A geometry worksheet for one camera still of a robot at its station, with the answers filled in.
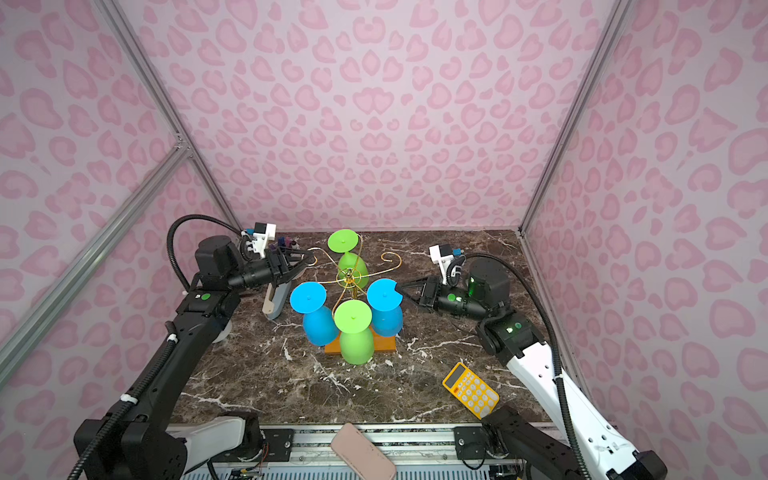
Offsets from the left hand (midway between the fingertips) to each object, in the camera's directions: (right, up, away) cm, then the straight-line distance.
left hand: (313, 257), depth 69 cm
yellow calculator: (+40, -37, +11) cm, 56 cm away
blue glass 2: (+17, -10, -8) cm, 22 cm away
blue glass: (+2, -15, -2) cm, 16 cm away
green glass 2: (+11, -12, -10) cm, 19 cm away
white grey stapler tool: (-19, -14, +28) cm, 37 cm away
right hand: (+20, -7, -7) cm, 22 cm away
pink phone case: (+11, -46, +1) cm, 48 cm away
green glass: (+7, +4, +3) cm, 9 cm away
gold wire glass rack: (+9, -5, -2) cm, 10 cm away
